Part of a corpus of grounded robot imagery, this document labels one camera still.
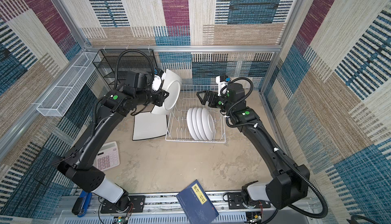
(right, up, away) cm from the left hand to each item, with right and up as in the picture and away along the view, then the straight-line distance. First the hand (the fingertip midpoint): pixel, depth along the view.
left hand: (167, 90), depth 70 cm
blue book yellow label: (+13, -55, +4) cm, 57 cm away
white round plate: (+10, -17, +13) cm, 24 cm away
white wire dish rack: (+11, -16, +13) cm, 23 cm away
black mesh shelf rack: (-41, +21, +32) cm, 56 cm away
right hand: (+16, -3, +3) cm, 17 cm away
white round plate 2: (+15, -17, +13) cm, 26 cm away
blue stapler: (-41, -53, +2) cm, 67 cm away
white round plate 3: (+20, -17, +15) cm, 30 cm away
